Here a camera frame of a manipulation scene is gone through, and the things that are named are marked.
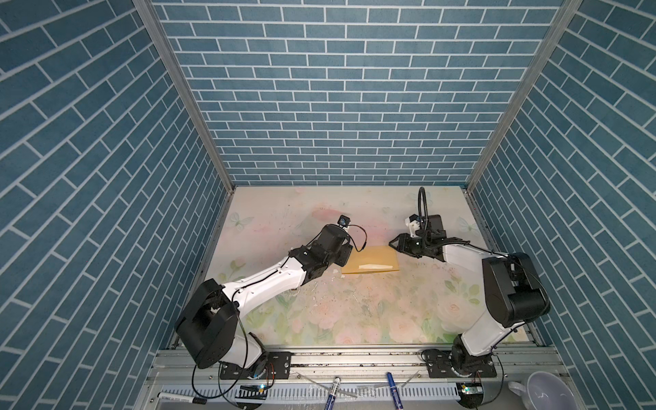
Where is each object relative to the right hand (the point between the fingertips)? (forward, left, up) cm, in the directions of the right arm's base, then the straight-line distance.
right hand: (392, 241), depth 95 cm
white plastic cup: (-42, -41, -6) cm, 59 cm away
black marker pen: (-52, +54, -6) cm, 76 cm away
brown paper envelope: (-2, +7, -10) cm, 12 cm away
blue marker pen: (-46, +1, -5) cm, 46 cm away
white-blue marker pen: (-45, +17, -4) cm, 48 cm away
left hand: (-8, +18, +8) cm, 21 cm away
